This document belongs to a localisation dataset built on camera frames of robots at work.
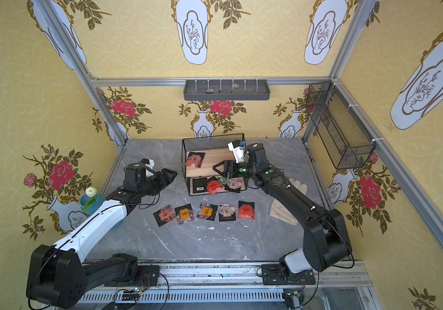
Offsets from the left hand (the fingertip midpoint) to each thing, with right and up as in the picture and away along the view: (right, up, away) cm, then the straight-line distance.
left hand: (172, 176), depth 84 cm
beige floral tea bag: (+24, -17, +7) cm, 30 cm away
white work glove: (+48, -17, +7) cm, 52 cm away
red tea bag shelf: (+17, -7, +14) cm, 23 cm away
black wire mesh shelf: (+19, +12, +11) cm, 25 cm away
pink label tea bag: (-5, -19, +6) cm, 20 cm away
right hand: (+19, +3, -5) cm, 19 cm away
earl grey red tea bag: (+9, +7, +6) cm, 13 cm away
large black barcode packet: (+10, -6, +14) cm, 18 cm away
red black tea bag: (+33, -17, +7) cm, 38 cm away
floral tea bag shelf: (+28, -5, +15) cm, 32 cm away
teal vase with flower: (-25, -8, -14) cm, 30 cm away
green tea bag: (+22, -3, +17) cm, 28 cm away
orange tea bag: (+4, -18, +6) cm, 20 cm away
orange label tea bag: (+15, -17, +7) cm, 23 cm away
